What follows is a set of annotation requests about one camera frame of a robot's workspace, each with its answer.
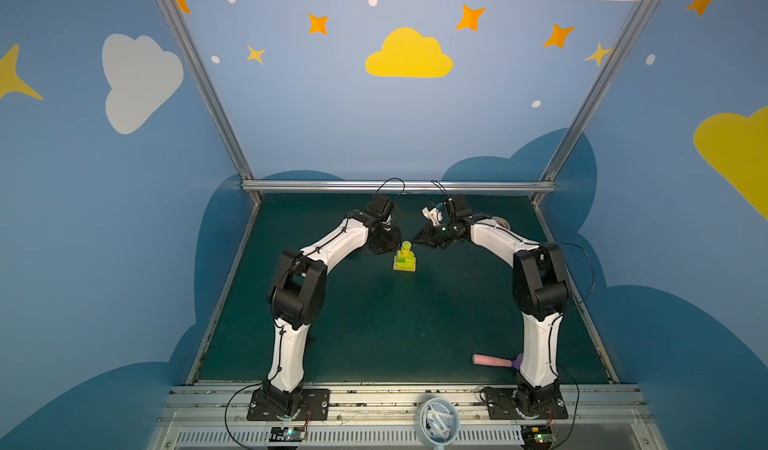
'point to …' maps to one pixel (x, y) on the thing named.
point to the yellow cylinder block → (405, 254)
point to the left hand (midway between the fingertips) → (402, 245)
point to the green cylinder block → (406, 245)
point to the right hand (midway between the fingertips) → (414, 238)
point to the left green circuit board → (287, 434)
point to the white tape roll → (502, 221)
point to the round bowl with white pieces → (437, 422)
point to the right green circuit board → (537, 437)
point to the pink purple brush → (488, 360)
